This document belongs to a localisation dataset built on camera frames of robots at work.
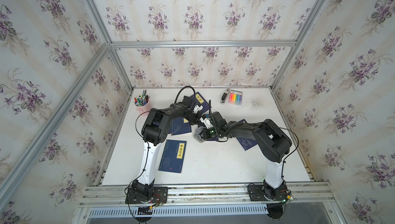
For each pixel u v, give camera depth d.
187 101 0.88
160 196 0.72
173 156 0.85
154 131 0.60
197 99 1.11
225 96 1.09
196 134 0.91
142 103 0.98
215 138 0.83
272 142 0.51
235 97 1.14
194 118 0.91
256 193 0.73
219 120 0.77
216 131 0.75
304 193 0.75
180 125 0.98
